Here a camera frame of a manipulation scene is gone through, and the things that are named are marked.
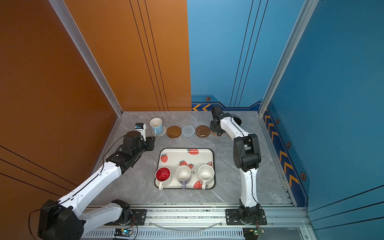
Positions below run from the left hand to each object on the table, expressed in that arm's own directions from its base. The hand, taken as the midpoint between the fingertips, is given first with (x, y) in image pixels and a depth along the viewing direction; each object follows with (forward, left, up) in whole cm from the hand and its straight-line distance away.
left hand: (152, 136), depth 82 cm
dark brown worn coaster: (+19, -29, -19) cm, 40 cm away
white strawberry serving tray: (-3, -23, -19) cm, 30 cm away
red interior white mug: (-15, -5, -17) cm, 23 cm away
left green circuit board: (-42, +10, -21) cm, 48 cm away
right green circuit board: (-42, -52, -20) cm, 69 cm away
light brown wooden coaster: (+20, -8, -21) cm, 30 cm away
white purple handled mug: (-14, -17, -18) cm, 28 cm away
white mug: (-13, -31, -18) cm, 38 cm away
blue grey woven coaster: (+19, -18, -19) cm, 32 cm away
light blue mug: (+20, +4, -13) cm, 24 cm away
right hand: (+16, -37, -12) cm, 42 cm away
